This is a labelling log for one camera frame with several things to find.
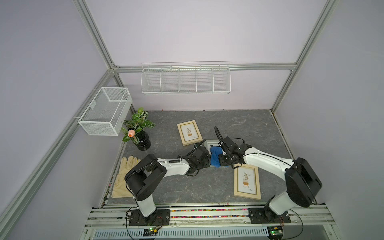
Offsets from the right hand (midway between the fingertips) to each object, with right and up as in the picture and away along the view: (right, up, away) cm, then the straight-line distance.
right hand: (221, 159), depth 89 cm
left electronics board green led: (-37, -31, -18) cm, 51 cm away
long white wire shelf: (-22, +52, +10) cm, 58 cm away
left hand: (-9, -2, +3) cm, 9 cm away
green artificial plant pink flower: (-48, +22, -6) cm, 53 cm away
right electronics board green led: (+24, -32, -16) cm, 43 cm away
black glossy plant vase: (-48, +9, +6) cm, 50 cm away
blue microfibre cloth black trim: (-3, +5, +3) cm, 6 cm away
